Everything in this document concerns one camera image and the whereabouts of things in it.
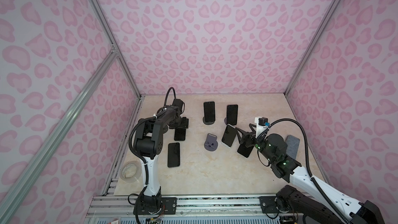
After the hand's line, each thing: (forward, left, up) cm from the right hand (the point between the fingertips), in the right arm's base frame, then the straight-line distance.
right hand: (242, 126), depth 75 cm
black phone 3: (+7, +34, -20) cm, 40 cm away
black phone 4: (+6, +4, -20) cm, 21 cm away
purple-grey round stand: (-1, +15, -18) cm, 23 cm away
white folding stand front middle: (+1, +7, -22) cm, 23 cm away
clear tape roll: (-16, +59, -22) cm, 65 cm away
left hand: (+14, +34, -21) cm, 42 cm away
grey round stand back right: (+17, +5, -21) cm, 28 cm away
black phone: (-6, +36, -22) cm, 43 cm away
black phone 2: (+19, +16, -13) cm, 28 cm away
